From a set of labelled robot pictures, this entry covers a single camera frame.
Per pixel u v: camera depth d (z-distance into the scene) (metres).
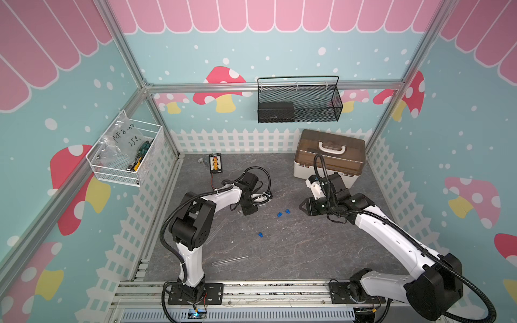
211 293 0.74
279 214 0.95
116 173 0.63
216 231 0.90
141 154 0.73
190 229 0.51
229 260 0.83
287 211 0.97
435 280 0.39
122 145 0.72
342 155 0.92
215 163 1.13
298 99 0.96
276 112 0.83
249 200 0.83
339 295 0.74
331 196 0.60
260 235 0.89
